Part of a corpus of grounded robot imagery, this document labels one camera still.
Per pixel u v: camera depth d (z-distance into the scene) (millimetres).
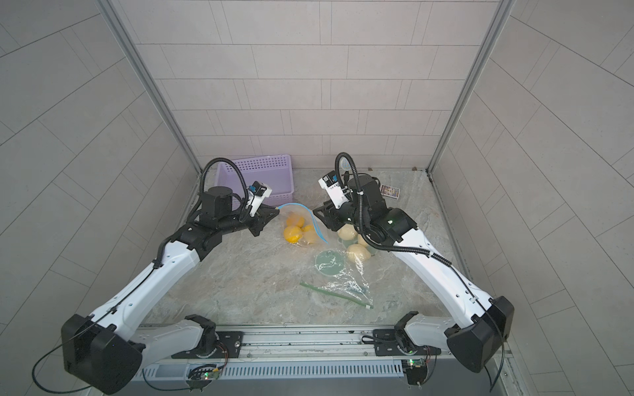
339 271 846
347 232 937
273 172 1147
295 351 708
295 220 854
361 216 502
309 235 902
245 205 629
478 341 360
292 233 887
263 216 650
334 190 595
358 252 846
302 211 772
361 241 900
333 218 606
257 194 619
